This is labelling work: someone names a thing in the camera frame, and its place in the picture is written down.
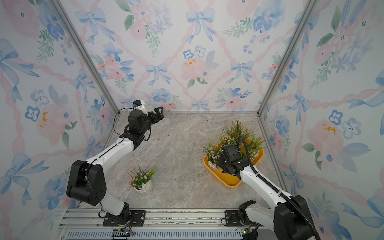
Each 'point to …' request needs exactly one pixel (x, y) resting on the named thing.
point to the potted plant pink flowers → (212, 153)
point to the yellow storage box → (232, 180)
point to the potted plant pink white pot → (227, 140)
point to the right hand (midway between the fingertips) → (217, 154)
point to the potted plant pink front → (140, 179)
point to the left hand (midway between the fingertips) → (158, 108)
